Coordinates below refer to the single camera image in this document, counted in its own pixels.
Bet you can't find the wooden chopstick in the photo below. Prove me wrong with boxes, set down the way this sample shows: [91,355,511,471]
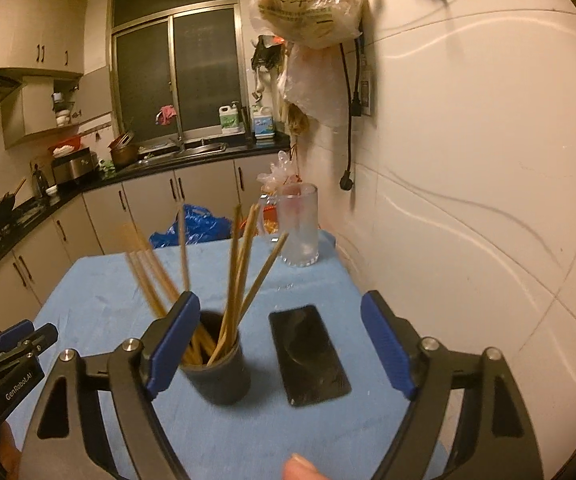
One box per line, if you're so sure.
[217,204,241,357]
[121,222,172,304]
[226,203,260,350]
[207,233,289,365]
[130,250,203,366]
[125,252,204,365]
[219,204,259,356]
[146,248,216,365]
[176,200,191,292]

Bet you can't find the lower kitchen cabinets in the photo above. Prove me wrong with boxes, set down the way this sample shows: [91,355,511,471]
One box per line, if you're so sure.
[0,152,276,330]

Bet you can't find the kitchen cabinets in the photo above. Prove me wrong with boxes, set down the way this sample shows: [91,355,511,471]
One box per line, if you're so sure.
[0,152,276,330]
[0,0,112,148]

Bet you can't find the upper kitchen cabinets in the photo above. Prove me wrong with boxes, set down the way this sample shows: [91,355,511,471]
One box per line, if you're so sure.
[0,0,112,148]

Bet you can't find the kitchen window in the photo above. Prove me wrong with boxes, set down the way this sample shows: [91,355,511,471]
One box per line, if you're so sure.
[111,0,243,145]

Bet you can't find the person's left hand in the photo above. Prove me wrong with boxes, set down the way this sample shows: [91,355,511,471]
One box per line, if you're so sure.
[0,422,21,480]

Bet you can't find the person's right hand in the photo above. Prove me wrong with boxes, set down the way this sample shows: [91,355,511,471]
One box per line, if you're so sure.
[282,453,328,480]

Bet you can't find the blue table cloth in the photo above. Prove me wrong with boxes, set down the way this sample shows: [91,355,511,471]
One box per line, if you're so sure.
[36,233,408,479]

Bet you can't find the black wok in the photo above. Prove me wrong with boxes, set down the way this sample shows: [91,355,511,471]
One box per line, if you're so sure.
[0,178,26,228]

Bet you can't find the black utensil holder cup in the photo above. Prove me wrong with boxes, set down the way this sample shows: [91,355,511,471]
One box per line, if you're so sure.
[181,311,251,405]

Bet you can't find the black smartphone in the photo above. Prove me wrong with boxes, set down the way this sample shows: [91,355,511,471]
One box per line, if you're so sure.
[268,304,352,408]

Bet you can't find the silver toaster oven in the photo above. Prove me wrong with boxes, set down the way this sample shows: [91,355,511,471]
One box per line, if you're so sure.
[52,148,98,185]

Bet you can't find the blue plastic bag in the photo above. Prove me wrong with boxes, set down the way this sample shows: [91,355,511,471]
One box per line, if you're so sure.
[149,204,231,248]

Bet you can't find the brown pot by sink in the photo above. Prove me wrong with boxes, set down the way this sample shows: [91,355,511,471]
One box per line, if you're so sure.
[109,132,139,169]

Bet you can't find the pink cloth on faucet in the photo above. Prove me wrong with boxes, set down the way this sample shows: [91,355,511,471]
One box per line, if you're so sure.
[155,105,177,126]

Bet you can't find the clear glass pitcher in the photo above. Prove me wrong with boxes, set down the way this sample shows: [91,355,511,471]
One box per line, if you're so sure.
[257,182,319,266]

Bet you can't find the white plastic bag counter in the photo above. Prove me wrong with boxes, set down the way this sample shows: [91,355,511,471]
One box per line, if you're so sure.
[256,151,301,195]

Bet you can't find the green detergent jug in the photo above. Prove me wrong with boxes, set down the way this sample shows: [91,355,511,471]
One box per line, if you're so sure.
[218,104,240,134]

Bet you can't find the blue detergent jug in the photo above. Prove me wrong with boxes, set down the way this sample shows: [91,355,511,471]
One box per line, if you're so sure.
[251,105,275,140]

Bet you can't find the hanging bag of goods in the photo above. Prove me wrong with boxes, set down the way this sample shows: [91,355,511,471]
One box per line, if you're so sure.
[250,0,365,50]

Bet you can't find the black power cord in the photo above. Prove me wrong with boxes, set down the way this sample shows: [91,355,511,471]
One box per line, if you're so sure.
[337,41,364,192]

